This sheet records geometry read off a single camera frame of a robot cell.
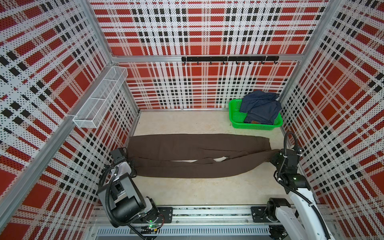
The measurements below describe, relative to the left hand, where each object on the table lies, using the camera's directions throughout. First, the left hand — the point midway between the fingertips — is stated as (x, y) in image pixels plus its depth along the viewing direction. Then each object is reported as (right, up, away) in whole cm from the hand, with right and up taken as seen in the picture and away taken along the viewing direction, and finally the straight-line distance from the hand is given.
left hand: (134, 165), depth 89 cm
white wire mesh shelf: (-27, +32, +2) cm, 42 cm away
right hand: (+83, +9, -9) cm, 84 cm away
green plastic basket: (+70, +30, +27) cm, 80 cm away
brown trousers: (+29, +4, +7) cm, 30 cm away
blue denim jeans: (+87, +38, +23) cm, 98 cm away
